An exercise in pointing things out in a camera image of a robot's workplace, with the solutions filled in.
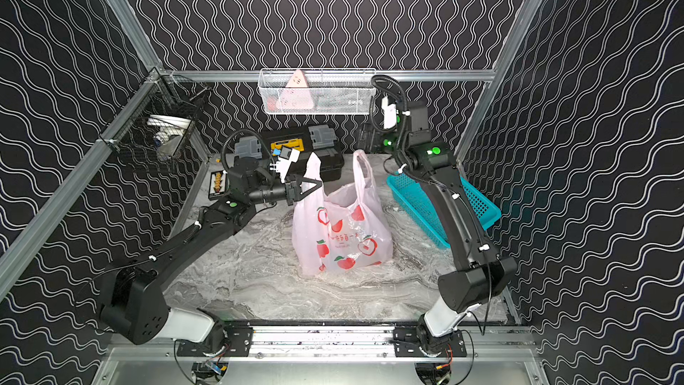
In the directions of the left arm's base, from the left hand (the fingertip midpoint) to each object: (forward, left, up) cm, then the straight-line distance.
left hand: (320, 180), depth 70 cm
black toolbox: (+32, +4, -14) cm, 36 cm away
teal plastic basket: (+8, -29, -18) cm, 35 cm away
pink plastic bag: (-3, -7, -20) cm, 21 cm away
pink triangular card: (+35, +12, +3) cm, 37 cm away
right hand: (+13, -13, +6) cm, 19 cm away
